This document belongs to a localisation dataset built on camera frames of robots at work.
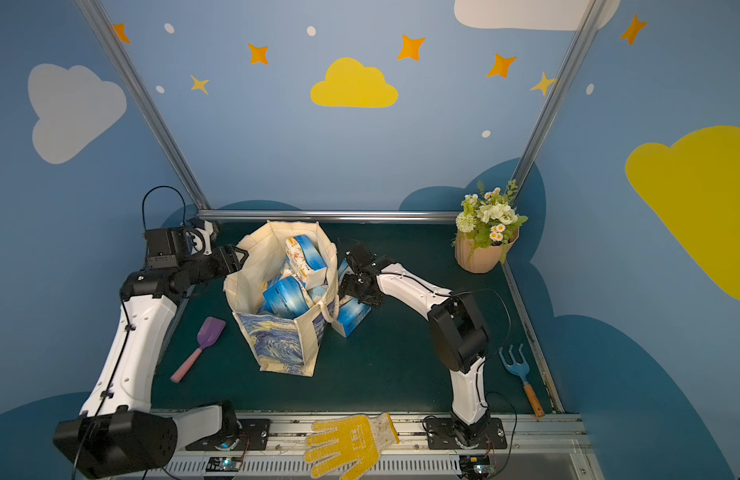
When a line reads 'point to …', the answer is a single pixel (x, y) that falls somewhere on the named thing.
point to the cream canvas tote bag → (280, 344)
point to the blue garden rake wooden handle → (520, 368)
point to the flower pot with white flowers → (486, 228)
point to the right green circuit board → (476, 467)
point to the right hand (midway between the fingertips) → (356, 293)
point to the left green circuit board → (224, 464)
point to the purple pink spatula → (207, 334)
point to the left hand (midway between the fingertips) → (242, 253)
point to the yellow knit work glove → (357, 441)
